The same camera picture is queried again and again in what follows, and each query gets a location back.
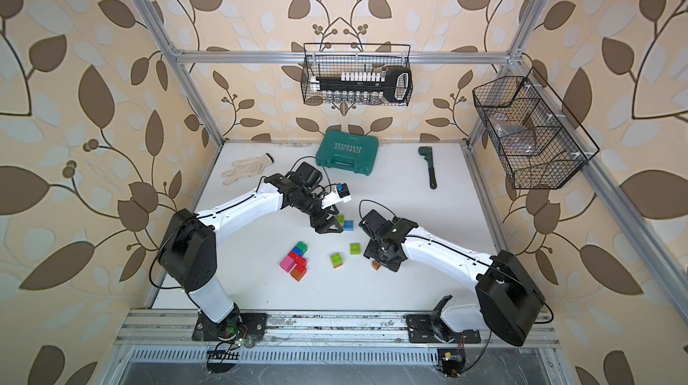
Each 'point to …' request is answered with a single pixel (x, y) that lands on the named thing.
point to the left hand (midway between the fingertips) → (334, 214)
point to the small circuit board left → (223, 359)
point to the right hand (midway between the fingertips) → (374, 257)
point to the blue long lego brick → (348, 225)
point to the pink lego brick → (297, 259)
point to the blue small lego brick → (297, 251)
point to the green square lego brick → (301, 245)
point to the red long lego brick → (304, 265)
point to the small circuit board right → (451, 361)
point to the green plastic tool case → (348, 151)
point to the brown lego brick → (375, 265)
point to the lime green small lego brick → (337, 260)
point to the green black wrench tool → (427, 152)
